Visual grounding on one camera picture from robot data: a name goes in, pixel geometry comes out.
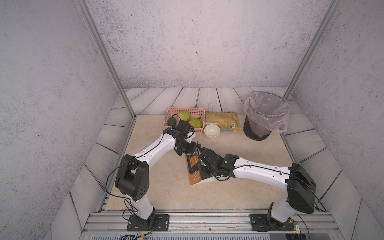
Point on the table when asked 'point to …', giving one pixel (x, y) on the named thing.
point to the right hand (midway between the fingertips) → (200, 173)
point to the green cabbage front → (196, 122)
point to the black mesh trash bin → (249, 132)
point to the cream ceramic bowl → (212, 131)
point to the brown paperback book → (193, 165)
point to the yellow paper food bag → (227, 122)
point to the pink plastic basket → (194, 112)
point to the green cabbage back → (184, 115)
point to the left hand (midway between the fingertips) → (196, 152)
